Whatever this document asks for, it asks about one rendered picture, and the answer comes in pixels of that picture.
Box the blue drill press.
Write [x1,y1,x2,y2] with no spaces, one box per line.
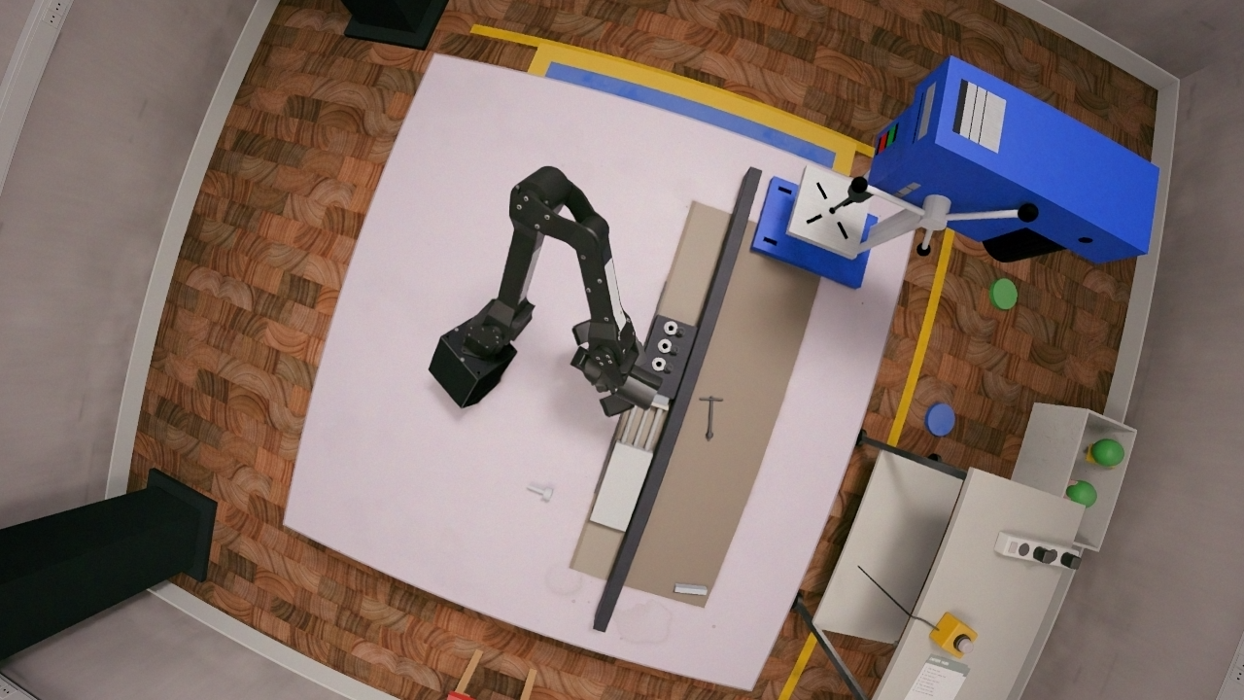
[750,55,1159,288]

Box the grey headed pin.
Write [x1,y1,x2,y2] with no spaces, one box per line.
[527,484,554,501]

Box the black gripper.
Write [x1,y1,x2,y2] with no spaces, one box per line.
[571,320,634,417]

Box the grey t-shaped rod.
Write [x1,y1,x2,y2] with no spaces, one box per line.
[700,395,724,440]

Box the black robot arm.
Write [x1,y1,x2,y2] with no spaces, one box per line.
[462,165,663,412]

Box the long black bar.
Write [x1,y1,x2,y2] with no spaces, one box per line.
[593,167,763,632]

